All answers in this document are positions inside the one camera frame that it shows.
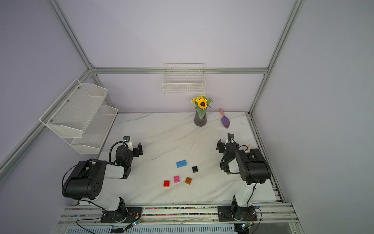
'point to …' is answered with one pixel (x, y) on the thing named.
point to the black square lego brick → (195, 169)
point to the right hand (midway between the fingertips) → (228, 142)
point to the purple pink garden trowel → (225, 121)
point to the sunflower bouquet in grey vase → (202, 103)
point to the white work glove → (250, 146)
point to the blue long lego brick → (181, 164)
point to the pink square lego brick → (177, 179)
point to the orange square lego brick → (188, 181)
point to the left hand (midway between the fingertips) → (133, 145)
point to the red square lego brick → (166, 184)
